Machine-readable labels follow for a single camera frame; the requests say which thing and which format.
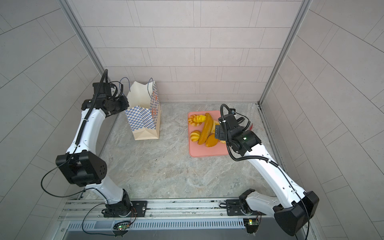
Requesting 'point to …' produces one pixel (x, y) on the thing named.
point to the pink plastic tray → (196, 150)
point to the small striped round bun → (194, 135)
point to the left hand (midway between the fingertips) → (131, 100)
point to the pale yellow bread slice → (215, 122)
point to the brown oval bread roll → (211, 141)
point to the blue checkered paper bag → (144, 112)
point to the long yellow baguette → (207, 129)
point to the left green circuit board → (122, 227)
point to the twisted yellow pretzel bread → (196, 120)
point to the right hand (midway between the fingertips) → (225, 129)
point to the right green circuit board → (251, 224)
